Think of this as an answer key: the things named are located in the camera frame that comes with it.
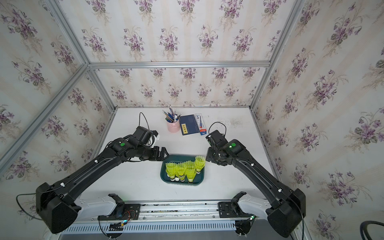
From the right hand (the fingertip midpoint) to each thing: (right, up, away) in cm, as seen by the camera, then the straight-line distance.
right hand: (213, 158), depth 77 cm
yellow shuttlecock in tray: (-12, -6, +1) cm, 14 cm away
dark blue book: (-14, +17, +31) cm, 38 cm away
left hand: (-25, +1, -2) cm, 25 cm away
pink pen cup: (-24, +15, +23) cm, 36 cm away
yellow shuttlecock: (-23, -8, +7) cm, 26 cm away
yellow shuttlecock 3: (-7, -3, +3) cm, 8 cm away
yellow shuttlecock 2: (-17, -7, +5) cm, 19 cm away
